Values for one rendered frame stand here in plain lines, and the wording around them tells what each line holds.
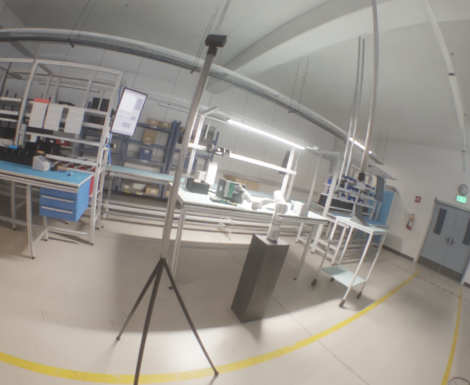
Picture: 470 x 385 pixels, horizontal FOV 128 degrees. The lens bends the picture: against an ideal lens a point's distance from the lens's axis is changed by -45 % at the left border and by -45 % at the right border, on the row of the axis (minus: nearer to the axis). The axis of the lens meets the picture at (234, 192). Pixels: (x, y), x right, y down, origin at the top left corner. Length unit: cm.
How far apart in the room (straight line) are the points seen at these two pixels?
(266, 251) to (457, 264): 676
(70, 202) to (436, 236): 832
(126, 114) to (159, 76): 401
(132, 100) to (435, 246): 808
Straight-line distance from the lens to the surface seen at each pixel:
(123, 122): 241
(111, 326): 187
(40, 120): 291
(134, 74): 631
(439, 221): 766
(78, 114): 272
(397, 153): 834
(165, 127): 555
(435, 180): 777
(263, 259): 174
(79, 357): 169
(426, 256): 775
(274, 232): 177
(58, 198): 220
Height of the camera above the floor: 139
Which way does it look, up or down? 7 degrees down
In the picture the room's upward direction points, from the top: 14 degrees clockwise
